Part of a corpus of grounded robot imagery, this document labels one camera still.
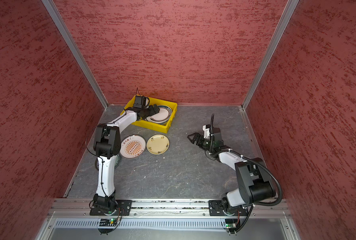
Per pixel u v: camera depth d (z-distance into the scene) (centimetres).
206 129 85
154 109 97
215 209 74
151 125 100
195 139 81
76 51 88
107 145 60
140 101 84
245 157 50
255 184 44
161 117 106
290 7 71
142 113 83
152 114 97
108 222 71
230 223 71
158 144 98
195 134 81
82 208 76
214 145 71
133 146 97
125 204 76
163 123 103
